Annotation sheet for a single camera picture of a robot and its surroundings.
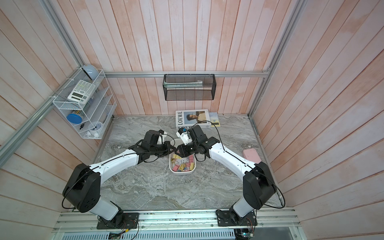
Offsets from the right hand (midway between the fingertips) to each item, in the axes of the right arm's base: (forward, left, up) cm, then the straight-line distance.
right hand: (177, 150), depth 82 cm
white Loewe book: (+36, -3, -12) cm, 38 cm away
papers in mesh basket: (+34, +3, +20) cm, 39 cm away
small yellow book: (+39, -25, -15) cm, 49 cm away
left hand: (+1, +1, -2) cm, 3 cm away
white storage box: (-3, -1, -13) cm, 13 cm away
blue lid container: (+9, +54, +16) cm, 57 cm away
